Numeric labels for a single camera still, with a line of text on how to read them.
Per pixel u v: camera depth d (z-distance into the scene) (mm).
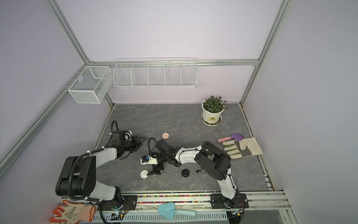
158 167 746
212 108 939
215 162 497
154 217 707
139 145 829
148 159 708
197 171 844
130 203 732
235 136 991
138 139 849
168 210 709
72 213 690
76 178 438
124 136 779
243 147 936
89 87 943
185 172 826
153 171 734
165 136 993
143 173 821
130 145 807
